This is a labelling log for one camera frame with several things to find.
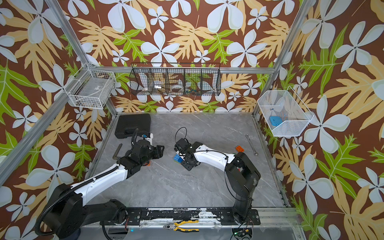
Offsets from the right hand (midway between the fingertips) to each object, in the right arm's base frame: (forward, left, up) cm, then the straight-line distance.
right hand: (188, 162), depth 89 cm
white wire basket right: (+19, -56, +22) cm, 63 cm away
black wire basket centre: (+46, +8, +28) cm, 55 cm away
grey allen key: (+10, +48, -4) cm, 49 cm away
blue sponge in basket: (+14, -48, +22) cm, 55 cm away
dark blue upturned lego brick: (+2, +5, -1) cm, 6 cm away
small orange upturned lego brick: (+11, -34, -3) cm, 36 cm away
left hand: (+6, +16, +9) cm, 19 cm away
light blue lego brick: (+4, +7, -1) cm, 9 cm away
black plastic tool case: (+37, +38, -5) cm, 53 cm away
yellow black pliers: (-32, +7, -2) cm, 33 cm away
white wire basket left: (+31, +56, +32) cm, 72 cm away
